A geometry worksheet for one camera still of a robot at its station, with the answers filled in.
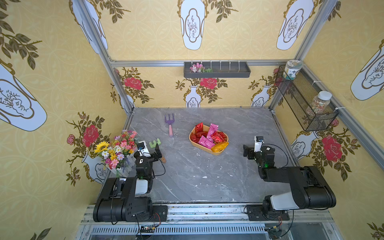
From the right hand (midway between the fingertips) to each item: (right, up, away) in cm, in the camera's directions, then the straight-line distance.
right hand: (255, 144), depth 94 cm
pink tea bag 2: (-31, +1, -1) cm, 31 cm away
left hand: (-68, 0, -5) cm, 68 cm away
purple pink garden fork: (-56, +14, +20) cm, 61 cm away
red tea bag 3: (-38, +4, +1) cm, 38 cm away
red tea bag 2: (-23, +4, +1) cm, 23 cm away
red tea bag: (-35, +10, +6) cm, 37 cm away
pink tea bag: (-26, +9, +4) cm, 28 cm away
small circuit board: (-61, -38, -20) cm, 75 cm away
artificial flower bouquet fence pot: (-77, -3, -16) cm, 79 cm away
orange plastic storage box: (-30, +9, +9) cm, 32 cm away
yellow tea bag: (-23, -1, -4) cm, 23 cm away
